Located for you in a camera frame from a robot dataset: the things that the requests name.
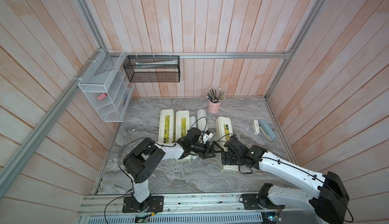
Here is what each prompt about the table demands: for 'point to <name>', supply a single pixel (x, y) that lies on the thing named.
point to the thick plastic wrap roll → (201, 120)
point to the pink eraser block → (102, 97)
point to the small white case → (256, 127)
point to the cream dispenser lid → (224, 133)
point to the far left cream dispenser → (166, 127)
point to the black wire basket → (152, 68)
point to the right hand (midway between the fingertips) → (227, 157)
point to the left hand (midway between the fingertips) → (218, 155)
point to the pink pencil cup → (213, 107)
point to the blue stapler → (267, 129)
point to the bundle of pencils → (214, 97)
